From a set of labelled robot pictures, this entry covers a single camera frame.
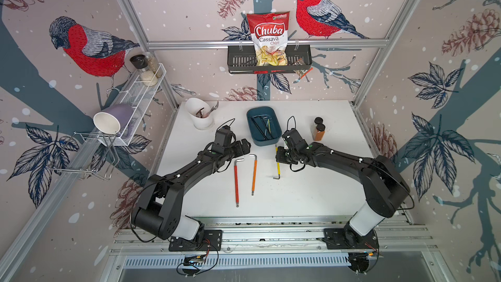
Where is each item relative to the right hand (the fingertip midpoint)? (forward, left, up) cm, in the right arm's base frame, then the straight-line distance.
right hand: (275, 155), depth 90 cm
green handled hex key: (+23, +2, -6) cm, 24 cm away
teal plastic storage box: (+23, +5, -7) cm, 24 cm away
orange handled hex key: (-6, +10, -7) cm, 13 cm away
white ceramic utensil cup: (+23, +40, +4) cm, 46 cm away
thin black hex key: (+20, +8, -5) cm, 22 cm away
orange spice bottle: (+14, -23, 0) cm, 27 cm away
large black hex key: (+26, +10, -7) cm, 29 cm away
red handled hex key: (-11, +18, -7) cm, 22 cm away
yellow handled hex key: (-5, -1, -1) cm, 5 cm away
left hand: (+3, +13, +5) cm, 14 cm away
